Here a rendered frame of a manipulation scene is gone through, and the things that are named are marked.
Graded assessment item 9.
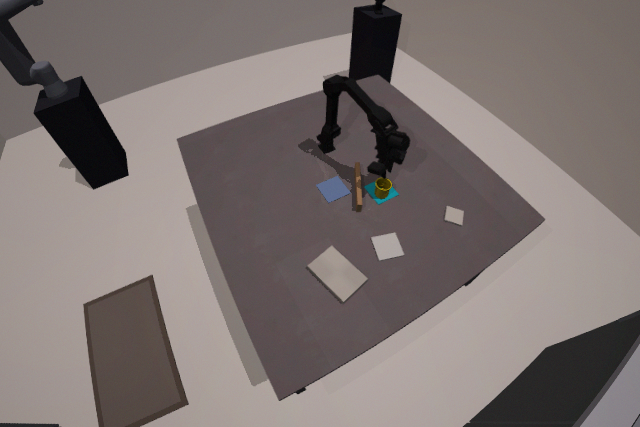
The beige flat slab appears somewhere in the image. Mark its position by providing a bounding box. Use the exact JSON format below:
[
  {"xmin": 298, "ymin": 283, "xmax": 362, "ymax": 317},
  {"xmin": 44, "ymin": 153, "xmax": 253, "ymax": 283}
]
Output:
[{"xmin": 307, "ymin": 245, "xmax": 368, "ymax": 304}]

